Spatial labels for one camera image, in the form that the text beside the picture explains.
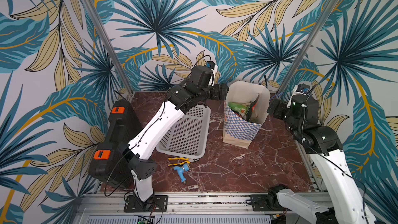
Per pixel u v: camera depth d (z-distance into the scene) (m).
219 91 0.58
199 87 0.49
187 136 0.96
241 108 0.90
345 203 0.37
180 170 0.82
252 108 0.83
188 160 0.86
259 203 0.73
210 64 0.57
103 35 0.86
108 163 0.58
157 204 0.73
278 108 0.57
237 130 0.80
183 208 0.73
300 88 0.52
